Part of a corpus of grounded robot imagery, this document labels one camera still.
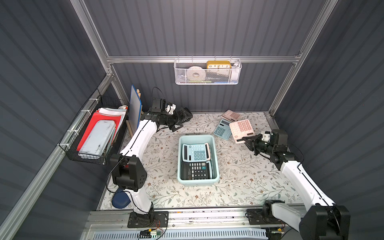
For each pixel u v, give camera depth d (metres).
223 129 1.08
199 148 0.89
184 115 0.74
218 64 0.87
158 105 0.67
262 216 0.73
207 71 0.89
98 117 0.76
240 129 0.83
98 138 0.67
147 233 0.71
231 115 1.17
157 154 0.99
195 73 0.83
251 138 0.79
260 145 0.70
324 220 0.39
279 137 0.60
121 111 0.80
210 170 0.81
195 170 0.81
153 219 0.72
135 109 0.93
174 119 0.74
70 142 0.61
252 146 0.72
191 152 0.89
